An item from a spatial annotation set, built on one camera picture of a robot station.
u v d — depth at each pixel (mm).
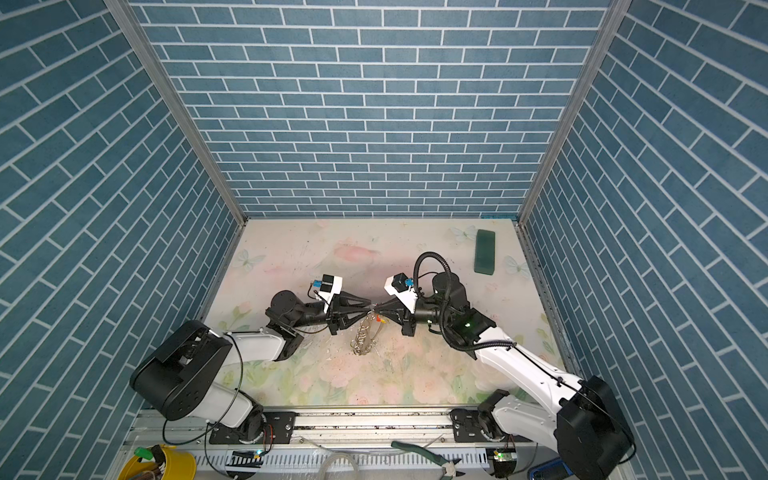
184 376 437
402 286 616
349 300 737
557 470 667
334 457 708
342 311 682
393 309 675
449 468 691
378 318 735
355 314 707
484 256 1079
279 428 736
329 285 655
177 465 693
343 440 736
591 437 402
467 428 736
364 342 723
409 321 634
